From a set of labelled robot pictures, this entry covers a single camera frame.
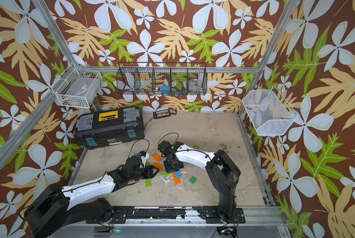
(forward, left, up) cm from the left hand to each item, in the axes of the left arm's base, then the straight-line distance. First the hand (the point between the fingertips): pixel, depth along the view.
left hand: (158, 168), depth 84 cm
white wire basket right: (+26, -64, +21) cm, 72 cm away
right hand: (0, -6, -3) cm, 7 cm away
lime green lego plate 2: (-5, -5, +5) cm, 9 cm away
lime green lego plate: (-6, +5, -5) cm, 10 cm away
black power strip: (+49, +2, -6) cm, 49 cm away
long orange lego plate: (-5, -11, -6) cm, 13 cm away
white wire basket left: (+37, +47, +29) cm, 67 cm away
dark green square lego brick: (-5, -20, -5) cm, 22 cm away
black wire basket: (+52, -1, +25) cm, 58 cm away
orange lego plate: (+10, +2, -5) cm, 12 cm away
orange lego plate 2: (+4, +1, -5) cm, 7 cm away
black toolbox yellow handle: (+21, +32, +11) cm, 40 cm away
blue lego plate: (-1, -12, -5) cm, 13 cm away
